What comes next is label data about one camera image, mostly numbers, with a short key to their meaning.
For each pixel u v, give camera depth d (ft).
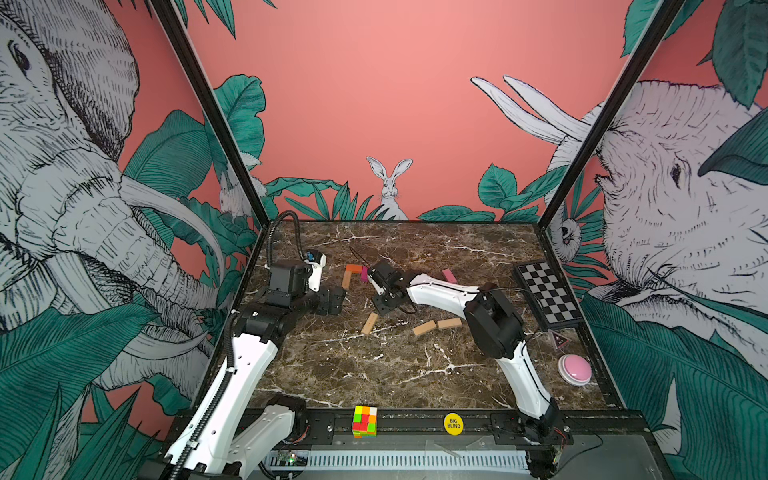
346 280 3.33
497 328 1.81
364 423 2.30
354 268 3.39
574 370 2.70
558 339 2.95
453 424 2.45
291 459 2.30
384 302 2.77
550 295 3.15
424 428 2.46
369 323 3.03
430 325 3.04
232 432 1.38
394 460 2.30
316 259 2.13
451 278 3.40
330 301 2.13
